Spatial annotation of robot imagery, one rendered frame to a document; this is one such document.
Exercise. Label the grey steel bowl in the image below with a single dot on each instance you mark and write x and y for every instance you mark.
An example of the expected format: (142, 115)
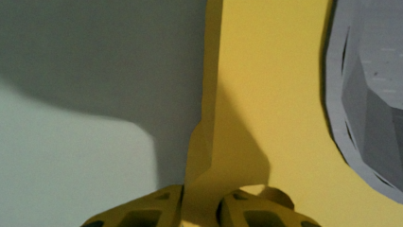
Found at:
(368, 91)

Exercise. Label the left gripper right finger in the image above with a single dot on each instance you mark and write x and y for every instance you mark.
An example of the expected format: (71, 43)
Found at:
(243, 209)

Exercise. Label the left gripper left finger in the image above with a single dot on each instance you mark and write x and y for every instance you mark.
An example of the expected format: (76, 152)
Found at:
(161, 208)

